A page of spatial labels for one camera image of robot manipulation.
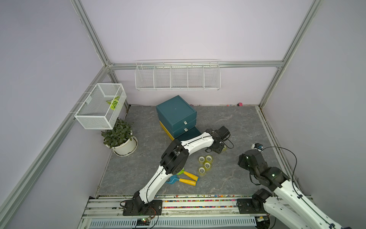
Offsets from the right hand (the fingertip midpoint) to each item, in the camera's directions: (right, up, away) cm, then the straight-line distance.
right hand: (242, 156), depth 80 cm
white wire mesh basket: (-82, +29, +4) cm, 87 cm away
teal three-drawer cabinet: (-37, +22, +3) cm, 43 cm away
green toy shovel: (-30, -11, +3) cm, 32 cm away
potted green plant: (-69, +10, -1) cm, 70 cm away
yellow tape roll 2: (-19, -7, +6) cm, 21 cm away
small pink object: (+15, +35, +43) cm, 58 cm away
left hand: (-11, +2, +13) cm, 17 cm away
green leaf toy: (-74, +31, +1) cm, 80 cm away
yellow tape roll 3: (-22, -4, +10) cm, 25 cm away
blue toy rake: (-39, -13, 0) cm, 41 cm away
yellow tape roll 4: (-17, -4, +10) cm, 20 cm away
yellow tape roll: (-22, -10, +4) cm, 25 cm away
